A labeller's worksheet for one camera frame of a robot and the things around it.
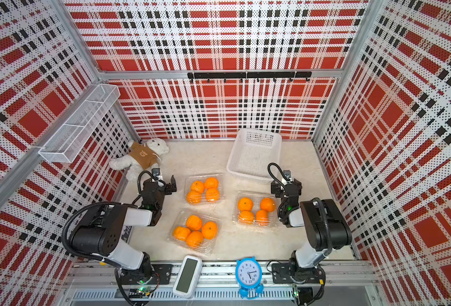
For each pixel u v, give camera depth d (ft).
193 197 2.91
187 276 2.31
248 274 2.35
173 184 2.88
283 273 2.41
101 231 1.51
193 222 2.69
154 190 2.36
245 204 2.90
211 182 3.11
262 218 2.75
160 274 2.41
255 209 2.98
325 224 1.43
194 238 2.52
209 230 2.69
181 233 2.57
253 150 3.85
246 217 2.72
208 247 2.41
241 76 2.91
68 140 2.34
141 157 3.42
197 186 3.09
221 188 3.22
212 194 3.03
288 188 2.62
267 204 2.83
